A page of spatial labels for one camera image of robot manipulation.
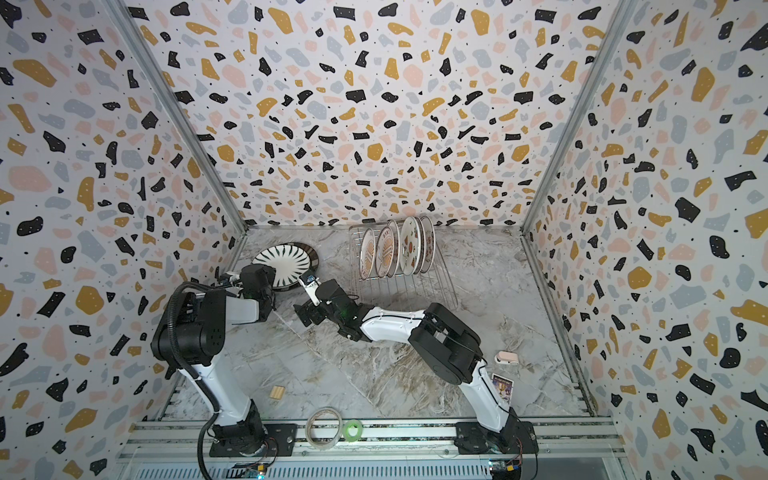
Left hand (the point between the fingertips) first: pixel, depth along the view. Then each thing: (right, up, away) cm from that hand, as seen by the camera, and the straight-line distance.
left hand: (264, 263), depth 99 cm
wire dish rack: (+56, -9, +4) cm, 57 cm away
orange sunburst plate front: (+33, +3, +7) cm, 34 cm away
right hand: (+17, -7, -13) cm, 23 cm away
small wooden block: (+12, -34, -18) cm, 41 cm away
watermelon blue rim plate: (+52, +6, -6) cm, 53 cm away
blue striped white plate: (+5, 0, +10) cm, 11 cm away
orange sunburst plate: (+41, +4, +3) cm, 41 cm away
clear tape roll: (+22, -42, -24) cm, 53 cm away
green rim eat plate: (+48, +6, +4) cm, 49 cm away
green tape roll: (+33, -40, -22) cm, 56 cm away
